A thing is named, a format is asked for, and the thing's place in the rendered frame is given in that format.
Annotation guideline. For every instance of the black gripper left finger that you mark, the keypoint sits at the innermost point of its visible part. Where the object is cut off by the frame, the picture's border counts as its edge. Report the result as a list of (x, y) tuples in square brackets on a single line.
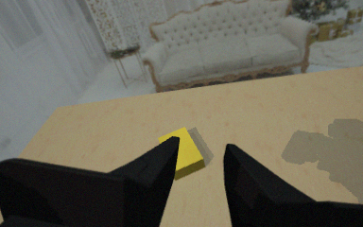
[(133, 195)]

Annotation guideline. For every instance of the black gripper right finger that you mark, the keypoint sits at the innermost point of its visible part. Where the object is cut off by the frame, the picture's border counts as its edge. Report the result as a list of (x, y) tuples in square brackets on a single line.
[(258, 197)]

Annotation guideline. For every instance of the yellow rectangular block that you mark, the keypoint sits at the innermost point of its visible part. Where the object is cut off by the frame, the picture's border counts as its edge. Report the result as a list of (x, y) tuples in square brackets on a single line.
[(189, 159)]

